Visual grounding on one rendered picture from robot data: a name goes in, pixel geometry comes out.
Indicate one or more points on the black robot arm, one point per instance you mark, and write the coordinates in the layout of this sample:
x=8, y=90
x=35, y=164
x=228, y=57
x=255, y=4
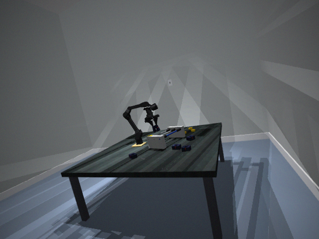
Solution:
x=127, y=116

